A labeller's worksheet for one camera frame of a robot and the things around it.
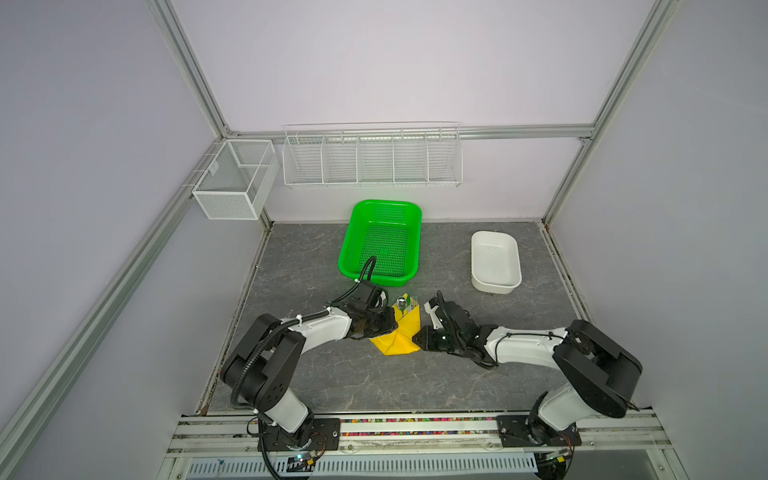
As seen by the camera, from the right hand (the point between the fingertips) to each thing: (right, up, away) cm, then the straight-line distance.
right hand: (413, 341), depth 87 cm
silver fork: (+1, +9, +10) cm, 13 cm away
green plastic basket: (-8, +35, +33) cm, 49 cm away
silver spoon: (-3, +10, +10) cm, 15 cm away
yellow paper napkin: (-4, -1, +2) cm, 4 cm away
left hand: (-4, +3, +2) cm, 6 cm away
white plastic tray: (+31, +22, +22) cm, 44 cm away
